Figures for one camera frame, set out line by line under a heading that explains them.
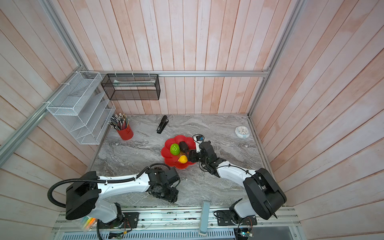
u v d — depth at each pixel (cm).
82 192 45
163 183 62
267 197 43
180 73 95
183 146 96
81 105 73
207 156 68
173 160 94
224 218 73
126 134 101
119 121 93
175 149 93
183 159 92
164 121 113
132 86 105
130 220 73
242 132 107
